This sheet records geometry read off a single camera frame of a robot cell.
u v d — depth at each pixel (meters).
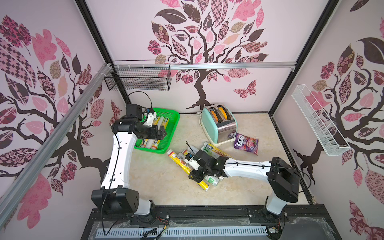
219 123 0.90
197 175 0.72
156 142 0.98
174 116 1.11
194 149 0.98
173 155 0.83
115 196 0.38
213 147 0.97
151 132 0.66
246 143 0.99
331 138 0.66
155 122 1.10
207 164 0.63
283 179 0.45
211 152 0.93
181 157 0.83
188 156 0.74
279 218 0.63
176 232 0.70
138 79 1.22
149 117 0.68
